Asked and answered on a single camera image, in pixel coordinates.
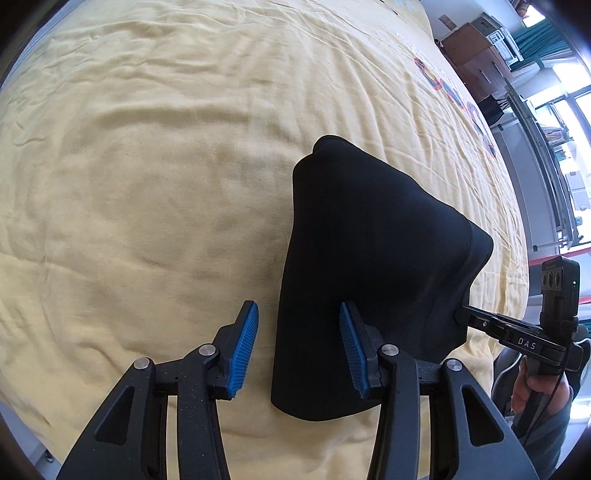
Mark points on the grey metal-edged desk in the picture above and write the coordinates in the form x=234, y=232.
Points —
x=540, y=161

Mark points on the person's right forearm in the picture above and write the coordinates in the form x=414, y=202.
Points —
x=549, y=438

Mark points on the wooden dresser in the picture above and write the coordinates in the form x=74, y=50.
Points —
x=475, y=60

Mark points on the white printer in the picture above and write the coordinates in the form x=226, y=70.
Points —
x=497, y=37

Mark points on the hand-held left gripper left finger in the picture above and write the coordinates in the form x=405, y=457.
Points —
x=244, y=350

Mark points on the window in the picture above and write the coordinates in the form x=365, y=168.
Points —
x=565, y=97

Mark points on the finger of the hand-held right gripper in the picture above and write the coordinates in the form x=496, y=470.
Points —
x=478, y=318

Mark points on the person's right hand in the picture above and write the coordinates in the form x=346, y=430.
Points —
x=549, y=392

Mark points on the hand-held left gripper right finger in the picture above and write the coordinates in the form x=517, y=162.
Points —
x=353, y=353

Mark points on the black bag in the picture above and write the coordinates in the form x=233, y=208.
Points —
x=493, y=110

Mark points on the yellow printed bedspread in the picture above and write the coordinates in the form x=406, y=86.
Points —
x=147, y=184

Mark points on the long teal curtain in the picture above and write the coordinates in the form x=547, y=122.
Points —
x=538, y=48

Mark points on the black pants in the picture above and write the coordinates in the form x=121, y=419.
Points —
x=369, y=254

